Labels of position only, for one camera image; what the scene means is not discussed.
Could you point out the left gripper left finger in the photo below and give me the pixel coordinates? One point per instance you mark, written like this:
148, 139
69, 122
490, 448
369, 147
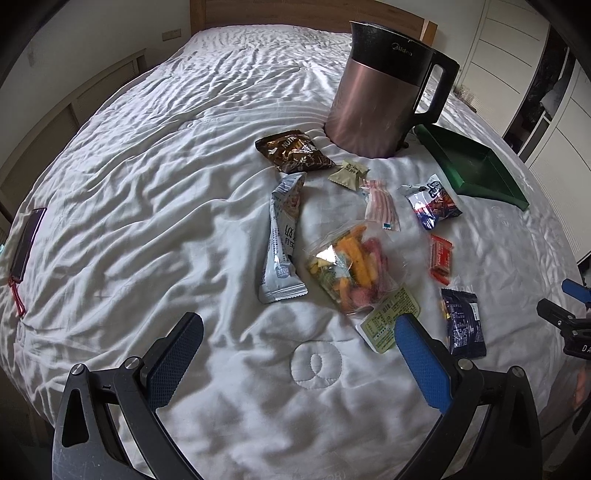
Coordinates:
168, 358

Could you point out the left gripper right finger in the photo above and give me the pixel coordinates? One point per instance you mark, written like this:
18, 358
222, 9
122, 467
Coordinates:
429, 361

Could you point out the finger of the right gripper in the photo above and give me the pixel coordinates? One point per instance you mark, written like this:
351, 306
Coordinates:
555, 315
577, 291

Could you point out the dark blue snack packet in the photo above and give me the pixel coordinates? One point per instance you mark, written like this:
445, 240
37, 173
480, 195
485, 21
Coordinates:
464, 326

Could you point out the red small candy packet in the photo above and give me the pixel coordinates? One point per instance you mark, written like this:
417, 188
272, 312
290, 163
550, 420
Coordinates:
441, 251

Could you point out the clear bag dried fruit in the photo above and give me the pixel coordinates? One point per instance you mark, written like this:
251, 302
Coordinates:
365, 276

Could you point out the grey white snack bar pack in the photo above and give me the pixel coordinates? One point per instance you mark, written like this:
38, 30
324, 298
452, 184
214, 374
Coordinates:
280, 280

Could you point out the white blue wafer packet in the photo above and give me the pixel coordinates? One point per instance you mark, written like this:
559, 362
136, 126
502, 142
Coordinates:
431, 202

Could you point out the pink striped snack packet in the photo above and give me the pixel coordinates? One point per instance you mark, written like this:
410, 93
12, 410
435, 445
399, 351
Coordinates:
380, 205

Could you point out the beige small candy packet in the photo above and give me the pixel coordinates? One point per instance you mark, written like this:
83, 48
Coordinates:
350, 175

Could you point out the brown chocolate snack bag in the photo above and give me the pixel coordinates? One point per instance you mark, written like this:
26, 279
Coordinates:
293, 152

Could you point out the green tray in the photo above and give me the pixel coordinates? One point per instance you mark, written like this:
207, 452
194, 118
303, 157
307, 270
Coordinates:
473, 169

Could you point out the white bed duvet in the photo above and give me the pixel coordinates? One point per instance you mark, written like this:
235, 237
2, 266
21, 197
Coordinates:
160, 205

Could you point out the black smartphone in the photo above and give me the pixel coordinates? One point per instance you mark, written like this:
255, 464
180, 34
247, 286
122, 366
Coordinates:
24, 247

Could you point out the white wardrobe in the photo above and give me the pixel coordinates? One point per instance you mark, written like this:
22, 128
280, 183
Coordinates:
525, 82

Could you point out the radiator cover panel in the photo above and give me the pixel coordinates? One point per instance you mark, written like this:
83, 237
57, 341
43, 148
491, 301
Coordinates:
55, 129

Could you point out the copper black electric kettle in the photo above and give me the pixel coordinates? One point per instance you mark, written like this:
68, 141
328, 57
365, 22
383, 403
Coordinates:
391, 83

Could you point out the wooden headboard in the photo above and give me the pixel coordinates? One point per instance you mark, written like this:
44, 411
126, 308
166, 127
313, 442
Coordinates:
327, 15

